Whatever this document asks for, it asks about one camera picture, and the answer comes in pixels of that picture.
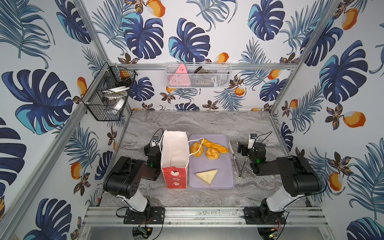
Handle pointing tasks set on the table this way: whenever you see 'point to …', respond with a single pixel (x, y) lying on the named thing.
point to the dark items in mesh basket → (214, 79)
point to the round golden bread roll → (194, 148)
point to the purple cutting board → (225, 178)
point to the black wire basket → (111, 76)
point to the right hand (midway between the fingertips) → (247, 142)
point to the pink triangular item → (180, 78)
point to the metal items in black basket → (114, 98)
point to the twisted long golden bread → (207, 143)
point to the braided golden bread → (212, 153)
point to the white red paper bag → (175, 149)
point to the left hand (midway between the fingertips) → (156, 142)
